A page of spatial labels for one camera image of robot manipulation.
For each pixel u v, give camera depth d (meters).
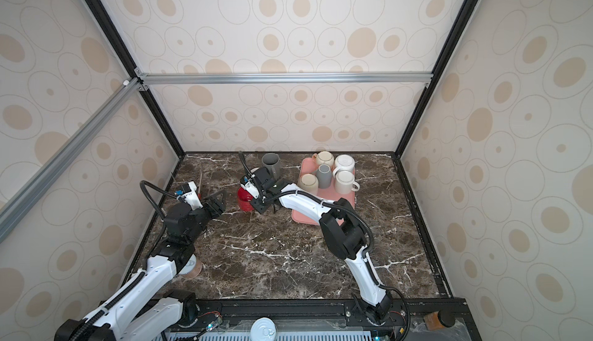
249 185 0.83
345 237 0.54
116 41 0.80
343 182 1.00
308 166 1.14
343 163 1.06
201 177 1.08
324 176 1.02
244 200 0.95
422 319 0.73
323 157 1.06
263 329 0.66
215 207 0.71
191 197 0.70
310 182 0.98
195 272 0.81
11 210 0.51
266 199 0.67
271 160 1.04
